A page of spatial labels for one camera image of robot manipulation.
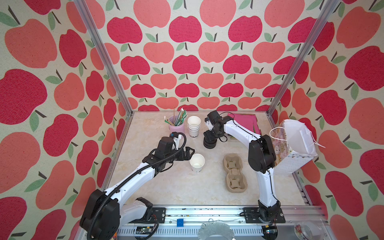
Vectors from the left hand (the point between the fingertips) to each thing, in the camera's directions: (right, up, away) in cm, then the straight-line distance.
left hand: (191, 152), depth 81 cm
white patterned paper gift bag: (+59, +2, +3) cm, 59 cm away
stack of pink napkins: (+43, +17, +31) cm, 55 cm away
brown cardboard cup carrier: (+25, -16, +1) cm, 30 cm away
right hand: (+15, +8, +17) cm, 24 cm away
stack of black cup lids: (+11, +6, +8) cm, 15 cm away
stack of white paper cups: (+2, +14, +13) cm, 19 cm away
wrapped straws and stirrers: (-6, +21, +13) cm, 25 cm away
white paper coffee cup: (+4, -6, +6) cm, 9 cm away
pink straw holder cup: (-12, +13, +17) cm, 24 cm away
